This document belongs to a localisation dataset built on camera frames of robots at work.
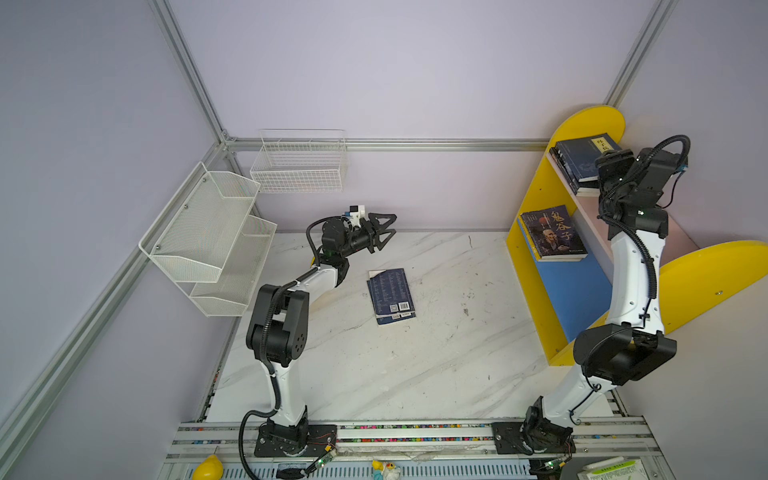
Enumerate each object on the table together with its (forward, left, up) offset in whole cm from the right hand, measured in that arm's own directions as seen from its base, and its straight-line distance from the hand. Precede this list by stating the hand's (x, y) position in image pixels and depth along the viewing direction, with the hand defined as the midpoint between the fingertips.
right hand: (601, 152), depth 69 cm
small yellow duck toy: (-59, +51, -45) cm, 89 cm away
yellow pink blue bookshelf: (-12, -8, -45) cm, 48 cm away
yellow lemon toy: (-59, +91, -44) cm, 117 cm away
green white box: (-57, -1, -46) cm, 74 cm away
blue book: (-11, +51, -46) cm, 70 cm away
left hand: (-3, +49, -19) cm, 52 cm away
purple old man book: (+5, -4, -33) cm, 34 cm away
